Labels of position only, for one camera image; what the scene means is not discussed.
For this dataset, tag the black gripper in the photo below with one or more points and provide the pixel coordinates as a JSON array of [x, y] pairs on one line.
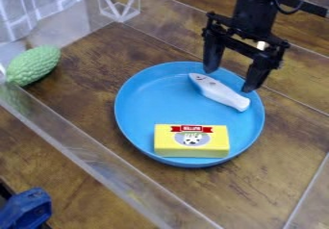
[[252, 23]]

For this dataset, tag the blue round tray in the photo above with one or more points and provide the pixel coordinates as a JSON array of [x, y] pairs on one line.
[[159, 96]]

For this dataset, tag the white toy fish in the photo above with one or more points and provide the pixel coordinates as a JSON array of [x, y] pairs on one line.
[[220, 93]]

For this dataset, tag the yellow butter box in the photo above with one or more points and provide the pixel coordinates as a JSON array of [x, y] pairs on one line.
[[192, 141]]

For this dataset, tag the green bumpy toy gourd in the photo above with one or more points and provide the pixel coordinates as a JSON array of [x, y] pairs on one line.
[[33, 65]]

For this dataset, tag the grey checkered cloth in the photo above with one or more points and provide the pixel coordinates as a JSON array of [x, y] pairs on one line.
[[21, 14]]

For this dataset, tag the clear acrylic barrier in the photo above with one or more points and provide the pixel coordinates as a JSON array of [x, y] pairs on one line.
[[61, 143]]

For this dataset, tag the blue plastic clamp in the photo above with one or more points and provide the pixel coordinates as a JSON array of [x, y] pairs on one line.
[[28, 210]]

